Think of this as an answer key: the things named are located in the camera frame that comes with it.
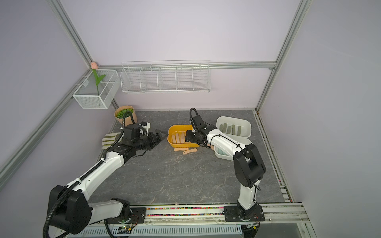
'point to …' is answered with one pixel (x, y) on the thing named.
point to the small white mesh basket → (98, 89)
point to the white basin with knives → (246, 131)
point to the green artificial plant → (121, 113)
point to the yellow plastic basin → (179, 129)
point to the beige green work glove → (109, 139)
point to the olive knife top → (239, 131)
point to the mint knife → (221, 151)
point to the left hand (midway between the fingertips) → (164, 138)
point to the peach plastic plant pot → (128, 121)
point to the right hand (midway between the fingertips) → (187, 137)
